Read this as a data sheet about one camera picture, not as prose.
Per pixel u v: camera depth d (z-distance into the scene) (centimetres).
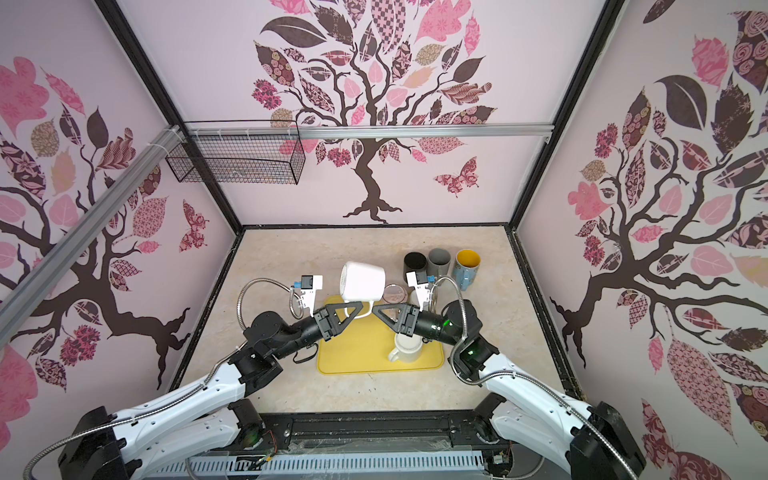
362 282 64
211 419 59
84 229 61
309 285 62
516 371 51
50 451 39
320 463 70
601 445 40
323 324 59
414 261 100
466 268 95
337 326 61
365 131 95
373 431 75
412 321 59
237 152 95
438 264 96
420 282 63
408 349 81
